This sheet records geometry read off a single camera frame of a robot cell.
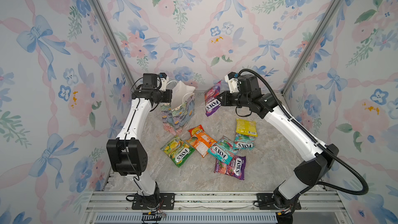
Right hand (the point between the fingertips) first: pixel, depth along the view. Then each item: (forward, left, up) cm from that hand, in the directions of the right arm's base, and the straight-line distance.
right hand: (216, 95), depth 74 cm
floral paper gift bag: (-3, +20, -11) cm, 23 cm away
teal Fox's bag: (-15, -5, -28) cm, 32 cm away
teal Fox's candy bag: (-9, -17, -29) cm, 35 cm away
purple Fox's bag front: (-23, -11, -30) cm, 40 cm away
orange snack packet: (-8, +8, -30) cm, 32 cm away
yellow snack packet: (+1, -20, -28) cm, 35 cm away
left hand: (+8, +24, -7) cm, 26 cm away
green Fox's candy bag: (-15, +21, -30) cm, 39 cm away
